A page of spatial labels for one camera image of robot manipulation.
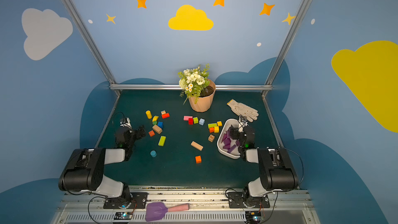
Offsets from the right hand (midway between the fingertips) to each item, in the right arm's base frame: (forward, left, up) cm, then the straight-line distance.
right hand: (242, 123), depth 95 cm
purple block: (-7, +10, -7) cm, 14 cm away
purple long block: (-14, +6, -6) cm, 17 cm away
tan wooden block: (-4, +54, -5) cm, 54 cm away
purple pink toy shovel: (-47, +44, -6) cm, 65 cm away
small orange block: (-2, +19, -6) cm, 20 cm away
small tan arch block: (+10, +53, -6) cm, 54 cm away
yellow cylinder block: (+6, +62, -4) cm, 63 cm away
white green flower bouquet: (+13, +31, +22) cm, 40 cm away
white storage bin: (+1, +9, -2) cm, 9 cm away
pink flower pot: (+13, +25, +2) cm, 28 cm away
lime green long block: (+2, +18, -7) cm, 20 cm away
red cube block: (+4, +33, -6) cm, 34 cm away
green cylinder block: (+1, +57, -5) cm, 57 cm away
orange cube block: (-22, +26, -6) cm, 34 cm away
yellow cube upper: (+4, +14, -7) cm, 16 cm away
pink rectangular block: (+6, +36, -6) cm, 37 cm away
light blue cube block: (+4, +26, -6) cm, 26 cm away
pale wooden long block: (-13, +27, -7) cm, 31 cm away
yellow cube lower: (-1, +15, -6) cm, 17 cm away
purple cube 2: (-9, +2, -8) cm, 12 cm away
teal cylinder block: (-20, +52, -5) cm, 56 cm away
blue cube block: (0, +53, -5) cm, 53 cm away
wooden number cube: (-8, +19, -6) cm, 21 cm away
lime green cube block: (+5, +30, -6) cm, 31 cm away
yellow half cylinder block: (+4, +58, -6) cm, 58 cm away
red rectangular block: (+8, +52, -7) cm, 53 cm away
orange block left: (-7, +57, -6) cm, 58 cm away
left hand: (-5, +64, 0) cm, 64 cm away
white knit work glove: (+17, -3, -7) cm, 19 cm away
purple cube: (-11, +9, -4) cm, 15 cm away
